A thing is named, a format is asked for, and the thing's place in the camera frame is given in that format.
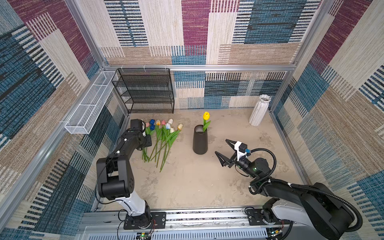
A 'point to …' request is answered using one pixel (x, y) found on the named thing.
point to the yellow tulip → (206, 116)
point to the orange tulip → (158, 133)
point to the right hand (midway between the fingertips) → (221, 146)
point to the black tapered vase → (200, 146)
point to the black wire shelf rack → (145, 90)
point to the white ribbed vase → (259, 111)
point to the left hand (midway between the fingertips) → (145, 139)
